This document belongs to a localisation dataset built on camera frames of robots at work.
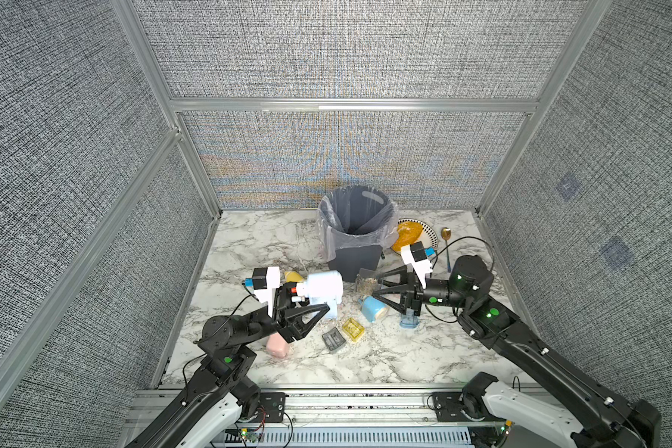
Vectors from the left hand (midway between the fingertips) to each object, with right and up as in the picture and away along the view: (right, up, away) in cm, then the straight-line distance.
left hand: (331, 301), depth 52 cm
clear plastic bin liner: (+8, +19, +45) cm, 49 cm away
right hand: (+10, +2, +8) cm, 13 cm away
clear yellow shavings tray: (+6, -17, +35) cm, 40 cm away
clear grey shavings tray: (+7, +1, +8) cm, 11 cm away
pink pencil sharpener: (-16, -18, +26) cm, 35 cm away
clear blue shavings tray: (+25, -15, +37) cm, 47 cm away
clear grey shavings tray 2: (0, -19, +33) cm, 38 cm away
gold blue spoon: (+44, +13, +57) cm, 74 cm away
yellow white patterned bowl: (+29, +14, +51) cm, 60 cm away
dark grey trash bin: (+6, +5, +39) cm, 40 cm away
